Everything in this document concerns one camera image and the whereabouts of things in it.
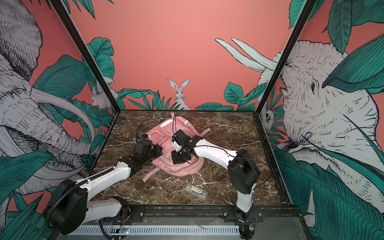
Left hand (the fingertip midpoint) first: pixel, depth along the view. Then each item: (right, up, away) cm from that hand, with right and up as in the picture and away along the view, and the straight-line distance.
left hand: (165, 145), depth 86 cm
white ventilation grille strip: (0, -38, -16) cm, 42 cm away
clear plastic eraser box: (+18, -24, -6) cm, 31 cm away
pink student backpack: (-5, +6, +12) cm, 15 cm away
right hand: (+5, -7, -5) cm, 10 cm away
